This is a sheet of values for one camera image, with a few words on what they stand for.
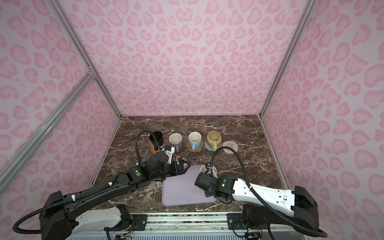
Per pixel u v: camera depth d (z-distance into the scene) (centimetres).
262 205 43
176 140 100
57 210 40
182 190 83
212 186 56
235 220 75
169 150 70
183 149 100
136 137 107
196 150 97
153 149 98
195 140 93
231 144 102
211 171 68
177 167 66
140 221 74
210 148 98
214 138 102
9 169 51
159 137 109
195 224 74
